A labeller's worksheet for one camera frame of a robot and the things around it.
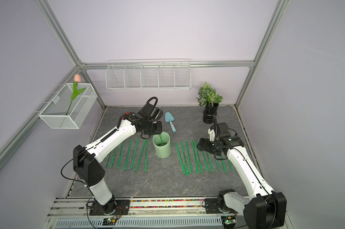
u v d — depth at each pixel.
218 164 0.88
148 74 0.99
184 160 0.91
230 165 0.52
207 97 0.89
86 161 0.44
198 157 0.91
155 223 1.57
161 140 0.88
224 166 0.87
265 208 0.38
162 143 0.89
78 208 0.75
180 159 0.91
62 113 0.79
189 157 0.91
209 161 0.89
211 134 0.74
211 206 0.74
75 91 0.80
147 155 0.93
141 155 0.94
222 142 0.56
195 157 0.91
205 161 0.89
